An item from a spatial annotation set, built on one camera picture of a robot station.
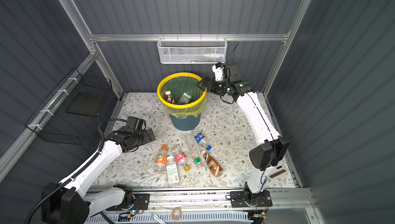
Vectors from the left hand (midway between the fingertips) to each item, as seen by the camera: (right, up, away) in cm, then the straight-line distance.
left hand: (146, 138), depth 83 cm
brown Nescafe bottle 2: (+38, -15, -5) cm, 41 cm away
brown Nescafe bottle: (+11, +23, +6) cm, 26 cm away
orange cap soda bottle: (+8, -14, 0) cm, 16 cm away
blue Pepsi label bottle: (+29, -2, +8) cm, 30 cm away
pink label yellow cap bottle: (+19, -11, 0) cm, 22 cm away
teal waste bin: (+21, +6, +17) cm, 28 cm away
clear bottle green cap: (+25, -8, +10) cm, 28 cm away
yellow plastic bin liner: (+16, +25, +18) cm, 35 cm away
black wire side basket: (-34, +14, -10) cm, 38 cm away
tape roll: (+17, -33, -12) cm, 39 cm away
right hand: (+32, +27, -7) cm, 42 cm away
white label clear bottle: (+15, -18, -4) cm, 23 cm away
